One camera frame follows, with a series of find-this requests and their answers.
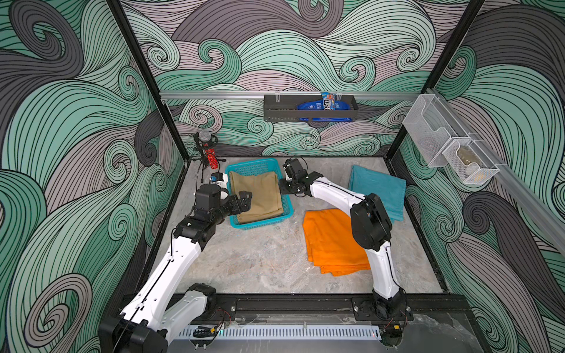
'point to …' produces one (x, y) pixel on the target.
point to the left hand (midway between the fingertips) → (240, 193)
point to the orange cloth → (331, 244)
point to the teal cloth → (391, 190)
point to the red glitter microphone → (205, 137)
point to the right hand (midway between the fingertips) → (285, 186)
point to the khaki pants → (265, 198)
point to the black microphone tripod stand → (202, 146)
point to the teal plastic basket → (257, 166)
